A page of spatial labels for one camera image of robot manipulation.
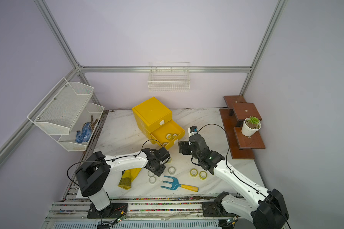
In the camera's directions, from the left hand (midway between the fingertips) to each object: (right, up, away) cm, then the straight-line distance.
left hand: (157, 170), depth 86 cm
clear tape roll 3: (-3, -5, -2) cm, 6 cm away
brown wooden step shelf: (+47, +32, +1) cm, 57 cm away
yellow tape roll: (+6, +21, +7) cm, 23 cm away
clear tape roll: (+9, 0, 0) cm, 9 cm away
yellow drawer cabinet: (-1, +32, 0) cm, 32 cm away
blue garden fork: (+12, -7, -5) cm, 15 cm away
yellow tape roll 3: (+23, -2, +1) cm, 23 cm away
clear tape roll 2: (-4, -2, 0) cm, 5 cm away
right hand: (+17, +17, -6) cm, 25 cm away
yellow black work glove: (-17, -3, -3) cm, 17 cm away
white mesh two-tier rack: (-49, +33, -9) cm, 60 cm away
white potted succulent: (+55, +28, -6) cm, 61 cm away
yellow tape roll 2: (+5, +15, +3) cm, 16 cm away
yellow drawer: (+1, +22, +8) cm, 23 cm away
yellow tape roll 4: (+28, -3, 0) cm, 28 cm away
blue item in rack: (-46, +21, +2) cm, 51 cm away
